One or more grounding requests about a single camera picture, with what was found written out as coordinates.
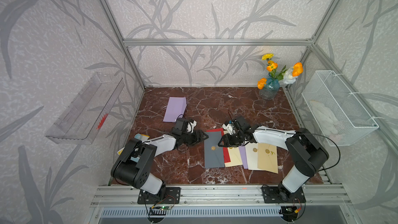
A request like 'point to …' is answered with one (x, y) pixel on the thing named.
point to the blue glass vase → (270, 89)
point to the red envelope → (226, 155)
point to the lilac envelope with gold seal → (175, 109)
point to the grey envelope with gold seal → (213, 153)
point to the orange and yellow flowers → (289, 75)
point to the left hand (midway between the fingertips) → (205, 138)
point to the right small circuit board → (289, 213)
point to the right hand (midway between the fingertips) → (221, 143)
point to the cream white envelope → (252, 156)
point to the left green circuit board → (162, 207)
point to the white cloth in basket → (328, 124)
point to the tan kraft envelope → (267, 157)
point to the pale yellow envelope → (235, 154)
